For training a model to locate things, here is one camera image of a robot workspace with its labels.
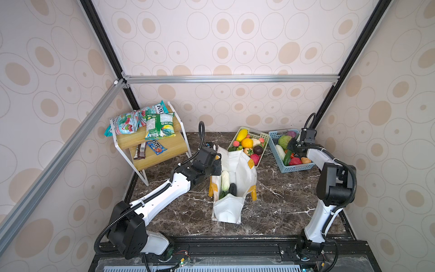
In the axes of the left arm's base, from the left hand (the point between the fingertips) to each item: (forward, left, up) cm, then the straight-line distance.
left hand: (223, 162), depth 80 cm
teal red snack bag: (+10, +42, +16) cm, 46 cm away
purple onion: (+31, -44, -13) cm, 56 cm away
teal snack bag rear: (+22, +31, +14) cm, 41 cm away
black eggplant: (-6, -5, -17) cm, 19 cm away
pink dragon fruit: (+12, -19, -15) cm, 27 cm away
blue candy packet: (+11, +36, -3) cm, 38 cm away
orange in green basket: (+22, -14, -12) cm, 29 cm away
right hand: (+21, -41, -10) cm, 47 cm away
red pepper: (+12, -42, -16) cm, 47 cm away
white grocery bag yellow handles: (+1, -10, -10) cm, 14 cm away
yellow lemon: (+30, -12, -13) cm, 35 cm away
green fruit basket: (+24, -19, -15) cm, 34 cm away
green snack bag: (+8, +28, +15) cm, 33 cm away
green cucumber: (+11, -36, -13) cm, 40 cm away
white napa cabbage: (-1, -1, -17) cm, 17 cm away
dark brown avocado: (+17, -21, -13) cm, 30 cm away
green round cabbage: (+26, -38, -13) cm, 48 cm away
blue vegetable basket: (+33, -34, -16) cm, 50 cm away
